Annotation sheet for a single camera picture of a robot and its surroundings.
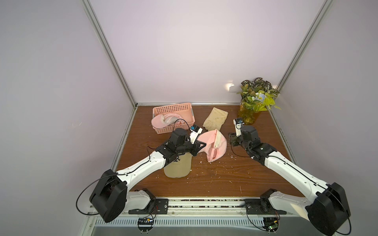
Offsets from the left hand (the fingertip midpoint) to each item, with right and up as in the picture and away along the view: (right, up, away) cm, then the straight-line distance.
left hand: (206, 144), depth 76 cm
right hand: (+16, +8, +5) cm, 18 cm away
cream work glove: (+10, +13, +34) cm, 38 cm away
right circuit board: (+32, -38, -5) cm, 50 cm away
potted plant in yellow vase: (+34, +28, +16) cm, 46 cm away
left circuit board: (-31, -40, -4) cm, 51 cm away
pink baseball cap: (+5, 0, +2) cm, 6 cm away
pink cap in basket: (-31, +12, +30) cm, 45 cm away
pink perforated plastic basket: (-13, +20, +37) cm, 44 cm away
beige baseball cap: (-15, -15, +9) cm, 23 cm away
